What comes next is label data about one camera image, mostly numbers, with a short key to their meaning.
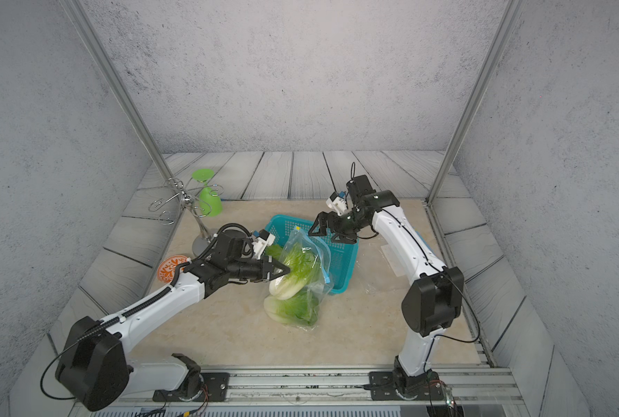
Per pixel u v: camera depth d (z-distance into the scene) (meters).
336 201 0.76
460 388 0.73
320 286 0.81
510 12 0.70
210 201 0.85
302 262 0.76
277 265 0.74
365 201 0.59
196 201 0.86
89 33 0.73
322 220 0.71
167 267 0.96
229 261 0.64
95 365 0.40
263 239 0.74
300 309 0.77
